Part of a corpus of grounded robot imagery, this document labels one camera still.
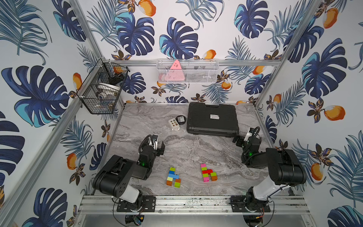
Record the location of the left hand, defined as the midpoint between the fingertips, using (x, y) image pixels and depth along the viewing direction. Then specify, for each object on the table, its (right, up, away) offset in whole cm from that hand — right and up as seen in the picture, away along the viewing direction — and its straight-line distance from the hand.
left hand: (154, 138), depth 91 cm
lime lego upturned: (+12, -17, -6) cm, 22 cm away
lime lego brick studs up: (+31, -17, -5) cm, 36 cm away
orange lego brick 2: (+16, -23, -9) cm, 29 cm away
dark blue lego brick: (+12, -19, -6) cm, 23 cm away
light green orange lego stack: (+11, -23, -10) cm, 27 cm away
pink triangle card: (+13, +41, 0) cm, 44 cm away
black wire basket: (-31, +28, -7) cm, 43 cm away
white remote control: (+12, +9, +13) cm, 20 cm away
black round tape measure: (+17, +13, +19) cm, 29 cm away
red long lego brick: (+34, -18, -7) cm, 39 cm away
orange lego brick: (+37, -22, -8) cm, 44 cm away
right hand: (+59, +2, +5) cm, 60 cm away
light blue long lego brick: (+13, -20, -9) cm, 26 cm away
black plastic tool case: (+46, +12, +13) cm, 49 cm away
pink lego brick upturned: (+32, -22, -9) cm, 40 cm away
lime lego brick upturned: (+32, -21, -7) cm, 39 cm away
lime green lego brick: (+15, -25, -11) cm, 31 cm away
